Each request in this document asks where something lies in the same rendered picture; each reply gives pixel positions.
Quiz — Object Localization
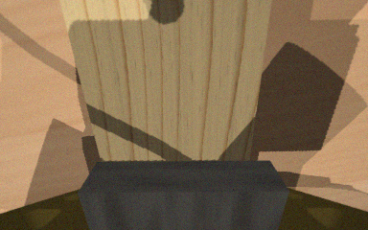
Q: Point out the light wooden plank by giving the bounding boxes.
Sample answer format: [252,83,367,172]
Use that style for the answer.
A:
[59,0,272,162]

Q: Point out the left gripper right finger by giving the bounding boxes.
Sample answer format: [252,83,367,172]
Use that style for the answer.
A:
[278,188,368,230]

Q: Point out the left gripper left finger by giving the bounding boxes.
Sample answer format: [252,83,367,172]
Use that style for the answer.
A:
[0,189,89,230]

